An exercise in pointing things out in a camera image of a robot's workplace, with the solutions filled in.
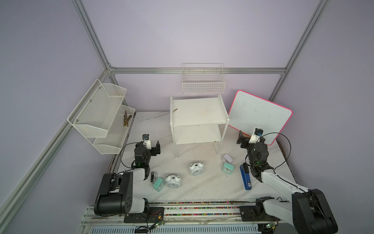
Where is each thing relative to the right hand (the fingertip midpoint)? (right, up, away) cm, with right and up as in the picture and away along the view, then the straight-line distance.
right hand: (247, 134), depth 85 cm
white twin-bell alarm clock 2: (-30, -20, -3) cm, 36 cm away
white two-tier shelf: (-30, +8, -13) cm, 33 cm away
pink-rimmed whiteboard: (+3, +14, +7) cm, 16 cm away
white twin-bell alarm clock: (-43, -25, -8) cm, 51 cm away
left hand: (-60, -6, +7) cm, 61 cm away
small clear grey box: (-55, -24, -3) cm, 60 cm away
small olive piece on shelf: (-42, +13, -9) cm, 45 cm away
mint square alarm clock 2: (-11, -21, +1) cm, 24 cm away
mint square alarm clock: (-52, -27, -6) cm, 59 cm away
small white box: (-11, -16, +4) cm, 20 cm away
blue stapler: (-2, -24, -1) cm, 24 cm away
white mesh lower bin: (-75, -4, -10) cm, 76 cm away
